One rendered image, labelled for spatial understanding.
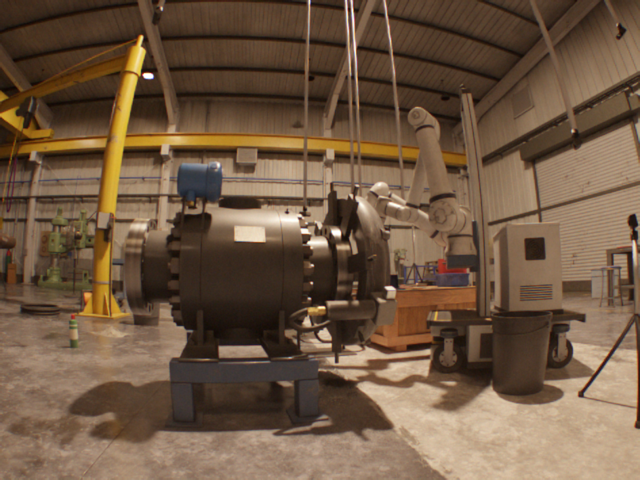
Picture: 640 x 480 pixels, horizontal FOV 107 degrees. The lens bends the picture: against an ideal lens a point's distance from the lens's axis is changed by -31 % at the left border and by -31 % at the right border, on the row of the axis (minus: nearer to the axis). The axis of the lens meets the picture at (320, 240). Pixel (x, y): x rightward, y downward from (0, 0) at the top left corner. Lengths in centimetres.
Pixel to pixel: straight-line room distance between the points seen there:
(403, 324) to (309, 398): 146
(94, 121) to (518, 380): 1546
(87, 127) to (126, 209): 426
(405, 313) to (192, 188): 186
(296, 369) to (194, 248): 61
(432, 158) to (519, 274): 81
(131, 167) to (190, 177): 1263
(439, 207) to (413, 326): 120
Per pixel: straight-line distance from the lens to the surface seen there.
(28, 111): 734
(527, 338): 162
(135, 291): 150
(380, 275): 142
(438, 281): 324
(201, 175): 141
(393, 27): 1142
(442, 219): 179
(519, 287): 202
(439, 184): 187
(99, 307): 483
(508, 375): 168
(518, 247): 203
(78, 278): 1230
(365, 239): 144
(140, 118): 1477
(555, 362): 216
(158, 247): 153
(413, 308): 271
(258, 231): 142
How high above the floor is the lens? 55
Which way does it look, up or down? 7 degrees up
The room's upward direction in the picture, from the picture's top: straight up
